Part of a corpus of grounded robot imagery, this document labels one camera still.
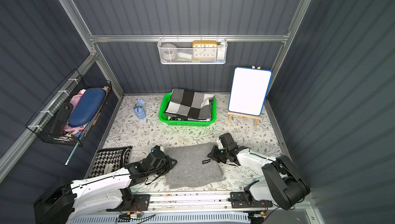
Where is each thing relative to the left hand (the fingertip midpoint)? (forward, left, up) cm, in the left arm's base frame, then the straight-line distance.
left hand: (178, 163), depth 81 cm
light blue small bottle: (+35, +28, +3) cm, 45 cm away
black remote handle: (+12, +47, +30) cm, 57 cm away
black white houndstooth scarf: (+2, +38, -1) cm, 38 cm away
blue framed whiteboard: (+36, -41, +19) cm, 58 cm away
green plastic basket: (+27, +3, 0) cm, 27 cm away
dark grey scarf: (-2, -9, -1) cm, 9 cm away
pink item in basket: (+6, +45, +26) cm, 52 cm away
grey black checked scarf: (+40, -4, +2) cm, 40 cm away
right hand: (+6, -18, -3) cm, 19 cm away
